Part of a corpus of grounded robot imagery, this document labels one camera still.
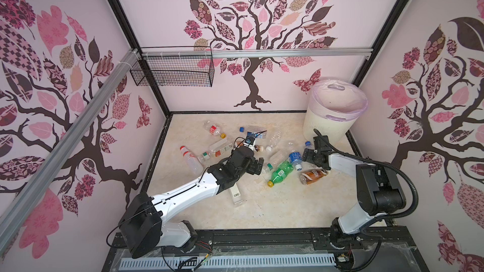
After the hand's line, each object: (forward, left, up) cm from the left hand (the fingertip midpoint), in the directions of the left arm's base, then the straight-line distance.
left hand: (252, 159), depth 81 cm
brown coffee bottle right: (-4, -28, -10) cm, 30 cm away
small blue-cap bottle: (+16, -31, -12) cm, 37 cm away
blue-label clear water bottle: (+7, -22, -10) cm, 25 cm away
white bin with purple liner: (+31, -45, +2) cm, 54 cm away
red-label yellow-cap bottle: (+27, +21, -11) cm, 36 cm away
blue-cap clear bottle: (+22, -5, -11) cm, 25 cm away
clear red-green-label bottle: (+12, +19, -12) cm, 25 cm away
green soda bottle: (-2, -14, -10) cm, 17 cm away
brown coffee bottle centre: (+15, -4, -13) cm, 20 cm away
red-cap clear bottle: (+6, +30, -12) cm, 33 cm away
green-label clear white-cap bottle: (+3, -9, -12) cm, 15 cm away
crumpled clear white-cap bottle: (+21, -13, -15) cm, 29 cm away
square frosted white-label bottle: (-12, +7, -11) cm, 17 cm away
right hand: (+10, -33, -13) cm, 37 cm away
